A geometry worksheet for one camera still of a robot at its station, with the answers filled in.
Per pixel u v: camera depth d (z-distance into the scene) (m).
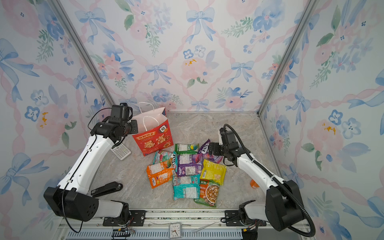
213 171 0.86
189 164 0.89
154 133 0.79
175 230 0.69
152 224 0.73
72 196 0.38
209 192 0.81
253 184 0.82
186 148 0.97
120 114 0.56
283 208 0.41
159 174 0.85
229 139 0.66
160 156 0.92
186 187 0.82
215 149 0.77
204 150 0.95
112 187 0.79
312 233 0.37
